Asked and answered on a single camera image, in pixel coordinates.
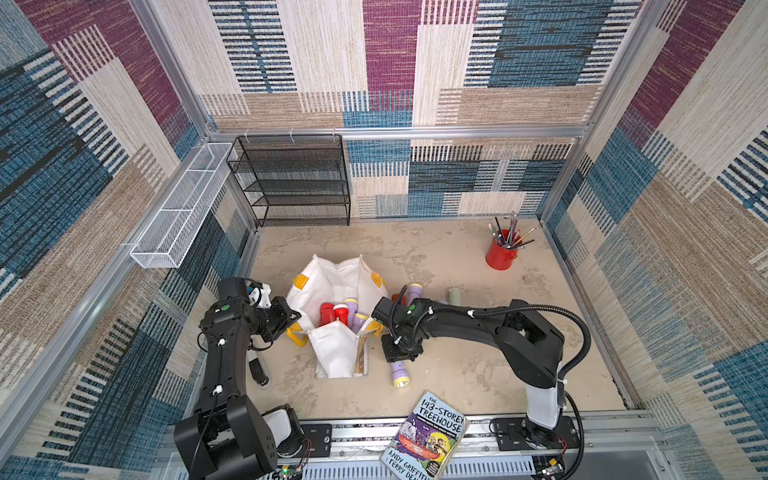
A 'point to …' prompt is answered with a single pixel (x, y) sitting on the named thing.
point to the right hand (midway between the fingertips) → (398, 359)
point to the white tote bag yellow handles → (340, 351)
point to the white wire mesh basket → (170, 234)
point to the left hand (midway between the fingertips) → (300, 314)
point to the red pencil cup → (503, 250)
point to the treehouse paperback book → (424, 442)
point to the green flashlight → (455, 296)
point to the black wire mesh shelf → (292, 180)
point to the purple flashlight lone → (400, 375)
